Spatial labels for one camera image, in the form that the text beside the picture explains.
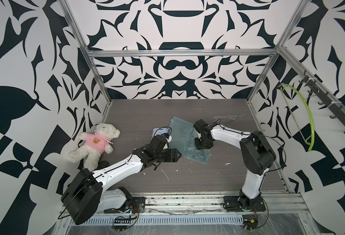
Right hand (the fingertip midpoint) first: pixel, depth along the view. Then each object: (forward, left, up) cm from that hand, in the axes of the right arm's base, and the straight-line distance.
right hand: (199, 144), depth 95 cm
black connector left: (-39, +41, -3) cm, 57 cm away
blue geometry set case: (+8, +26, +3) cm, 27 cm away
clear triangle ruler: (+22, -22, -2) cm, 31 cm away
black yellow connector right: (-40, -20, -2) cm, 45 cm away
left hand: (-9, +15, +9) cm, 19 cm away
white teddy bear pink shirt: (-3, +62, +8) cm, 62 cm away
